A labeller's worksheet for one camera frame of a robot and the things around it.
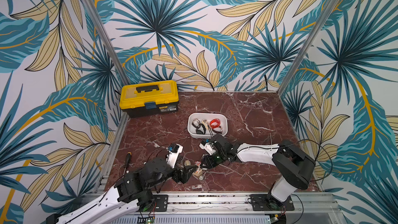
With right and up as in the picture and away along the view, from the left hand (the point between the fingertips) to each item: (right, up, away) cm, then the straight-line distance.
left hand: (188, 166), depth 70 cm
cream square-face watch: (+8, +17, +30) cm, 36 cm away
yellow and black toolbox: (-26, +32, +22) cm, 47 cm away
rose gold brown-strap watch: (+3, +16, +31) cm, 35 cm away
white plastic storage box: (+8, +15, +28) cm, 33 cm away
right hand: (+6, -5, +14) cm, 16 cm away
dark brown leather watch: (+18, +11, +25) cm, 33 cm away
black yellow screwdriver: (-35, -3, +16) cm, 38 cm away
